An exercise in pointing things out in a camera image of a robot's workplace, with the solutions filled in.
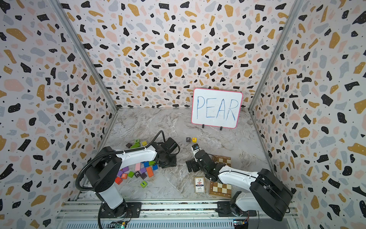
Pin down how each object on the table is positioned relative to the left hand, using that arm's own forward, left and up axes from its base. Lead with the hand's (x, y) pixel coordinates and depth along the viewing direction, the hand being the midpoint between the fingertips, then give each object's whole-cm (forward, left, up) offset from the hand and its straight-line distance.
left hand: (177, 164), depth 88 cm
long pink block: (-1, +24, 0) cm, 24 cm away
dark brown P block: (+19, -7, 0) cm, 20 cm away
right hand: (+2, -10, +3) cm, 11 cm away
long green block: (+16, +29, -2) cm, 33 cm away
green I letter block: (-11, +19, -1) cm, 22 cm away
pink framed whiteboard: (+37, -27, +12) cm, 47 cm away
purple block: (-2, +21, -1) cm, 21 cm away
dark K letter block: (-5, +24, -1) cm, 24 cm away
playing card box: (-12, -13, -1) cm, 18 cm away
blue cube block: (-1, +14, -1) cm, 14 cm away
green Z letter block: (+18, +29, -1) cm, 35 cm away
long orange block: (-3, +17, -2) cm, 17 cm away
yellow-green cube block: (+16, +23, 0) cm, 28 cm away
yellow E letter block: (+18, -11, 0) cm, 21 cm away
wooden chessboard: (-15, -24, +1) cm, 28 cm away
